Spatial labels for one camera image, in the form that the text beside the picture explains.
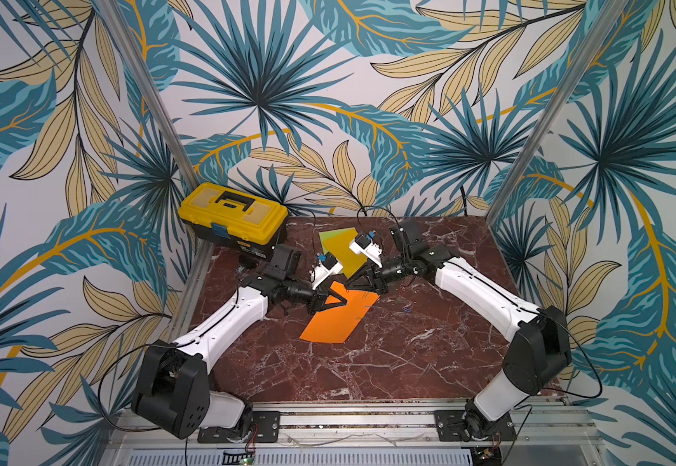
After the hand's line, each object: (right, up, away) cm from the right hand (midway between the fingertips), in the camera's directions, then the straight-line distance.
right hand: (347, 284), depth 74 cm
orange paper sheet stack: (-3, -11, +3) cm, 11 cm away
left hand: (-1, -5, +1) cm, 6 cm away
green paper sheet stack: (-8, +14, +41) cm, 44 cm away
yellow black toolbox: (-32, +17, +20) cm, 41 cm away
